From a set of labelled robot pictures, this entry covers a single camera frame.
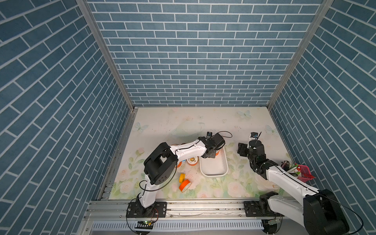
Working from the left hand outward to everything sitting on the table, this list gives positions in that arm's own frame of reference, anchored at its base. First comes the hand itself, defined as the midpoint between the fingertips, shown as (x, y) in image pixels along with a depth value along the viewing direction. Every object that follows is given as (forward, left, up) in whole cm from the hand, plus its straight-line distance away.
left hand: (212, 154), depth 90 cm
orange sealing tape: (+1, -3, -2) cm, 4 cm away
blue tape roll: (-18, +16, +29) cm, 38 cm away
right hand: (+4, -20, +6) cm, 21 cm away
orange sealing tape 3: (-5, +12, 0) cm, 13 cm away
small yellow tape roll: (-15, +18, 0) cm, 24 cm away
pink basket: (-14, -49, +5) cm, 52 cm away
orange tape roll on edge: (-19, +16, +2) cm, 25 cm away
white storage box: (-9, -1, +2) cm, 10 cm away
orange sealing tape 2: (-6, +20, -2) cm, 21 cm away
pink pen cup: (-11, -37, +9) cm, 40 cm away
